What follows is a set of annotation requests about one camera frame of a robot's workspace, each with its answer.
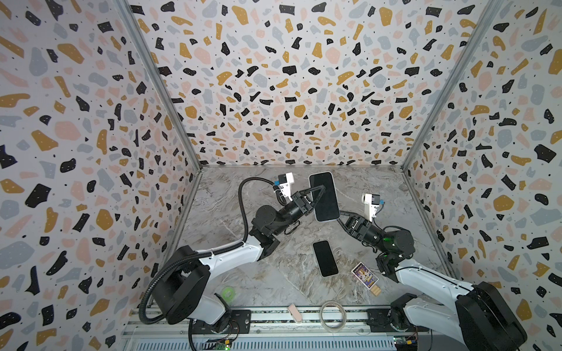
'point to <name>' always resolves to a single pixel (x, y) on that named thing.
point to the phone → (327, 209)
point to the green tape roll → (228, 294)
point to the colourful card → (365, 275)
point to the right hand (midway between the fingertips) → (337, 219)
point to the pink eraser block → (295, 314)
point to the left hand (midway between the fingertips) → (328, 191)
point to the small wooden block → (375, 289)
